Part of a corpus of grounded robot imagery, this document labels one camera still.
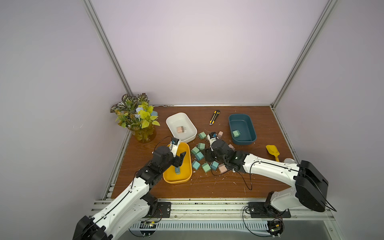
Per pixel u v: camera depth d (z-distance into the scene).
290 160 0.85
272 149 0.95
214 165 0.85
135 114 0.84
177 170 0.83
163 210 0.74
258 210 0.72
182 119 1.10
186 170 0.85
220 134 0.99
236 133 1.00
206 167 0.86
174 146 0.69
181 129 1.03
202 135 0.99
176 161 0.71
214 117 1.11
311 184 0.41
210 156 0.73
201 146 0.94
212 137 0.73
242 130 1.04
